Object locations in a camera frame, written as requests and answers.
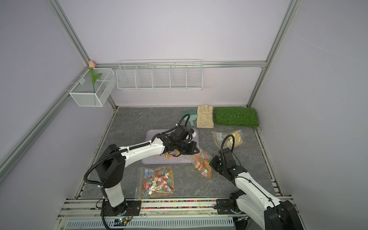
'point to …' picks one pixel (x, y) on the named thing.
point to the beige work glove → (204, 118)
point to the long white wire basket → (160, 74)
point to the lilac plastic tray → (183, 159)
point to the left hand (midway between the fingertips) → (200, 153)
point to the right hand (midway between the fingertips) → (209, 160)
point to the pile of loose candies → (169, 155)
